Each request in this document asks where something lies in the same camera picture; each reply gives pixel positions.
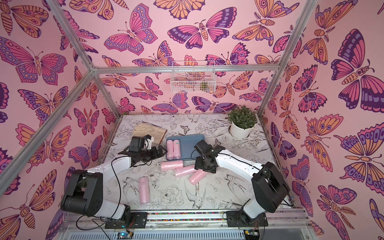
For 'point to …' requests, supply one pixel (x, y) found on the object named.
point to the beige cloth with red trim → (142, 129)
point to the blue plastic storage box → (187, 144)
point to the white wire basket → (193, 76)
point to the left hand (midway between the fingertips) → (163, 151)
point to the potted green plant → (243, 120)
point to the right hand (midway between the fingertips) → (198, 169)
